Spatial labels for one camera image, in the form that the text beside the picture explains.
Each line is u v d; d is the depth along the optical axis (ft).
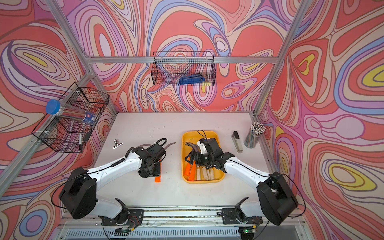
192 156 2.41
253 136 2.97
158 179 2.77
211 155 2.13
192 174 2.73
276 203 1.36
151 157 2.05
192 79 2.97
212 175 2.81
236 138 3.25
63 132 2.35
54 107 2.02
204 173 2.78
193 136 3.31
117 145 3.32
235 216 2.22
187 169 2.84
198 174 2.83
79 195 1.38
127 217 2.35
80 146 2.35
